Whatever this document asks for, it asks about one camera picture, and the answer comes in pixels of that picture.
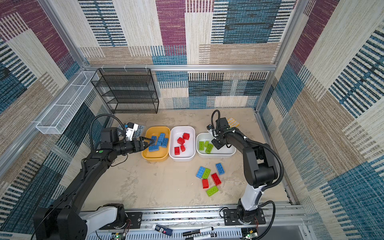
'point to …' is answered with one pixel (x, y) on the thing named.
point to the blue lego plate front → (160, 143)
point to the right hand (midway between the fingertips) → (219, 142)
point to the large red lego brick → (180, 141)
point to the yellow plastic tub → (163, 154)
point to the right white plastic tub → (223, 152)
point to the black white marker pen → (202, 236)
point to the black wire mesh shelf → (127, 90)
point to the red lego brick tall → (186, 136)
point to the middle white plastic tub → (176, 132)
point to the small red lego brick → (182, 148)
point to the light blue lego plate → (200, 172)
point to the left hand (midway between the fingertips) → (150, 140)
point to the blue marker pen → (163, 230)
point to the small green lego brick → (206, 143)
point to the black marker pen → (194, 232)
